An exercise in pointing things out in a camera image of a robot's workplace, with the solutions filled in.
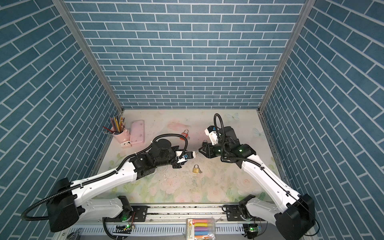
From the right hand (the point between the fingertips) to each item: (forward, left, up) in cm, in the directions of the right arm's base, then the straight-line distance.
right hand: (199, 148), depth 74 cm
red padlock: (+24, +13, -22) cm, 35 cm away
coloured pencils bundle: (+18, +55, -8) cm, 58 cm away
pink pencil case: (+20, +46, -17) cm, 53 cm away
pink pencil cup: (+13, +52, -14) cm, 55 cm away
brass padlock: (-3, +2, -21) cm, 21 cm away
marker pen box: (-31, -3, -19) cm, 37 cm away
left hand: (-2, +4, -1) cm, 5 cm away
